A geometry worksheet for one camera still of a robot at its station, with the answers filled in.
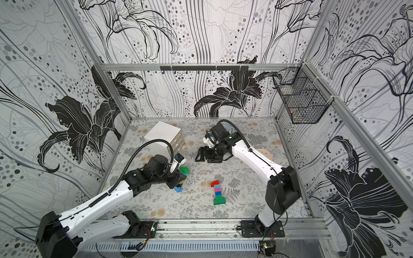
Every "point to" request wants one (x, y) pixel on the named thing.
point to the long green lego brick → (219, 200)
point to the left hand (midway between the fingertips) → (184, 178)
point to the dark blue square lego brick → (218, 193)
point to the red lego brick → (214, 183)
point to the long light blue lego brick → (178, 189)
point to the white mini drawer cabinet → (164, 131)
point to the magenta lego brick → (217, 190)
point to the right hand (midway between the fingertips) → (203, 159)
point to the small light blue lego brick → (217, 186)
